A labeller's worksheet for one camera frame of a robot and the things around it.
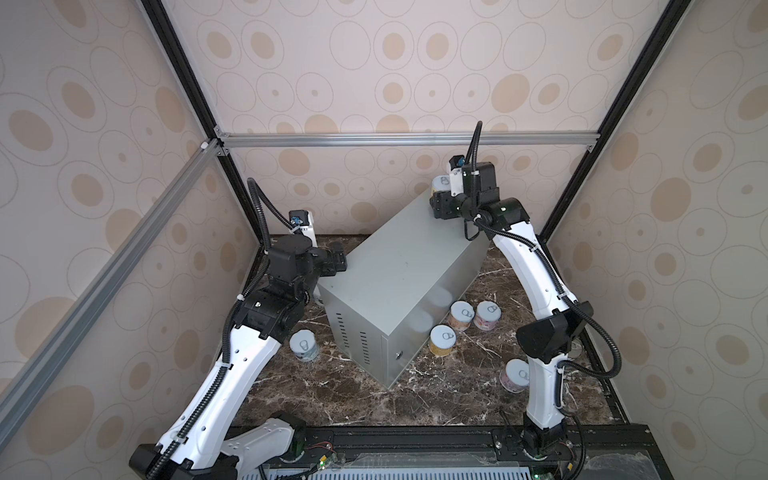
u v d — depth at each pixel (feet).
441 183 2.56
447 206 2.38
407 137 2.94
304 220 1.83
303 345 2.79
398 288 2.09
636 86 2.60
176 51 2.38
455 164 2.26
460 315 3.02
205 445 1.21
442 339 2.86
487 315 3.02
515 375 2.55
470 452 2.39
